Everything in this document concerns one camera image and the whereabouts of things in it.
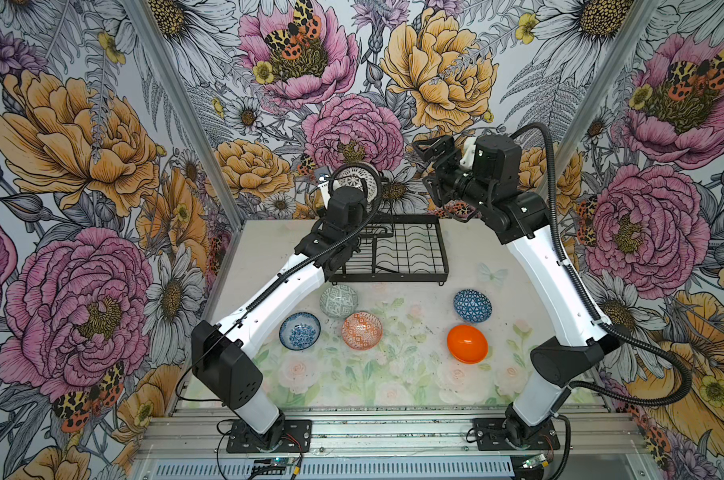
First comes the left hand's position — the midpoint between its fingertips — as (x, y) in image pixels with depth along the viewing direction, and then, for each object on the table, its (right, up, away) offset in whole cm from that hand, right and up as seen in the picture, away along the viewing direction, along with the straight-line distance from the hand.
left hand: (342, 198), depth 75 cm
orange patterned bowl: (+5, -37, +16) cm, 41 cm away
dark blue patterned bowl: (+39, -31, +22) cm, 54 cm away
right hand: (+16, +4, -11) cm, 20 cm away
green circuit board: (-15, -63, -4) cm, 64 cm away
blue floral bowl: (-14, -37, +16) cm, 43 cm away
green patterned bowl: (-3, -29, +22) cm, 37 cm away
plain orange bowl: (+35, -40, +12) cm, 54 cm away
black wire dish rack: (+17, -12, +37) cm, 42 cm away
